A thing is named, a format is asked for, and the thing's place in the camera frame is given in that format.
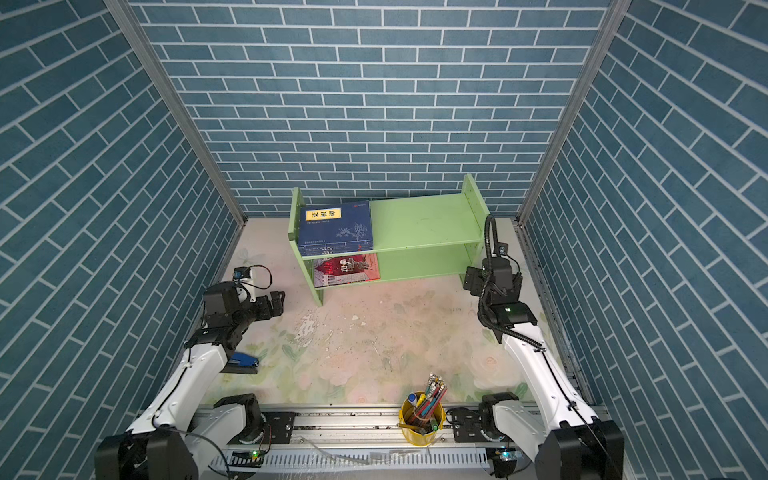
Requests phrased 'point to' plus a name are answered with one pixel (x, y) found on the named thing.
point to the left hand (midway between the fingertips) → (269, 293)
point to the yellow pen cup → (421, 418)
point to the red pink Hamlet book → (345, 270)
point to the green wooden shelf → (420, 237)
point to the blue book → (334, 228)
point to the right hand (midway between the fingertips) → (488, 268)
